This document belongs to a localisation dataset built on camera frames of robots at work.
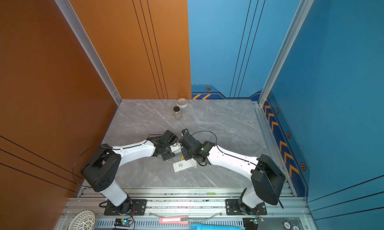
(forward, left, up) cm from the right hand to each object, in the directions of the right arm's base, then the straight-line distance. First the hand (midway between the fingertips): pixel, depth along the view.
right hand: (185, 149), depth 82 cm
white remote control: (-5, +1, -9) cm, 11 cm away
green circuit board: (-32, +29, -12) cm, 45 cm away
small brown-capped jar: (+29, +8, -2) cm, 30 cm away
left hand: (+6, +11, -9) cm, 15 cm away
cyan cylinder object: (-34, -8, -9) cm, 36 cm away
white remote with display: (+1, +5, +1) cm, 5 cm away
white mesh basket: (-31, +47, -9) cm, 57 cm away
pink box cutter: (-31, 0, -10) cm, 33 cm away
